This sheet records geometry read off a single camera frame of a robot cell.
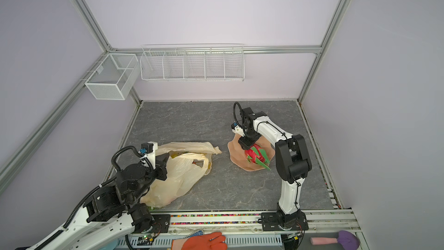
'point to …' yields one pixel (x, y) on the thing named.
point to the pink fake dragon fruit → (258, 155)
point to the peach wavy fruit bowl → (237, 153)
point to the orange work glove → (211, 241)
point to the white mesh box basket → (115, 77)
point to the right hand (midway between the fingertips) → (249, 143)
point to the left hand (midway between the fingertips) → (169, 157)
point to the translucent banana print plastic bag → (189, 162)
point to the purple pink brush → (346, 239)
